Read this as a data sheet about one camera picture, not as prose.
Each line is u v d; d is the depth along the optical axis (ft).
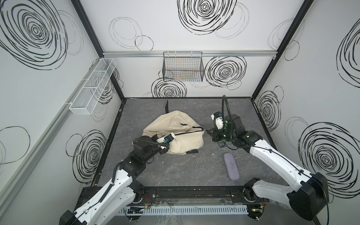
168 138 1.97
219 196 2.46
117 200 1.86
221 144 3.08
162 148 2.13
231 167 2.65
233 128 1.93
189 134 2.41
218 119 2.28
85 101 2.38
